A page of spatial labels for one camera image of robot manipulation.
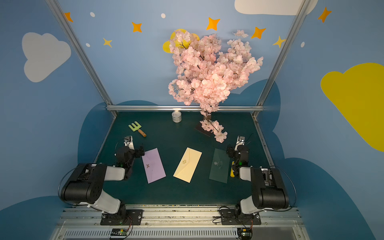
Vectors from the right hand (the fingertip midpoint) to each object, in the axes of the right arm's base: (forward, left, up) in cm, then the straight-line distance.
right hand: (239, 143), depth 94 cm
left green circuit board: (-50, +63, -8) cm, 81 cm away
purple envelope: (-16, +54, -8) cm, 57 cm away
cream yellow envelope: (-15, +33, -8) cm, 37 cm away
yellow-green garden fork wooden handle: (+14, +73, -7) cm, 75 cm away
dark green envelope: (-13, +12, -8) cm, 19 cm away
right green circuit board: (-46, +1, -10) cm, 47 cm away
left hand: (-4, +67, +1) cm, 67 cm away
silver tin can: (+25, +44, -4) cm, 51 cm away
